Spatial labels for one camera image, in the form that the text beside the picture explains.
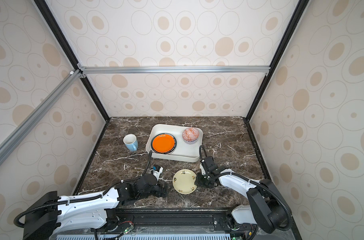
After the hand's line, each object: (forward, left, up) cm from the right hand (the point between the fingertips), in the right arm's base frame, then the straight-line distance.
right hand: (197, 182), depth 87 cm
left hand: (-4, +14, +8) cm, 17 cm away
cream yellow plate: (+1, +8, 0) cm, 8 cm away
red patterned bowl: (+31, +3, +5) cm, 32 cm away
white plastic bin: (+20, +6, +1) cm, 21 cm away
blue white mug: (+23, +41, +10) cm, 48 cm away
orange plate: (+25, +21, +5) cm, 33 cm away
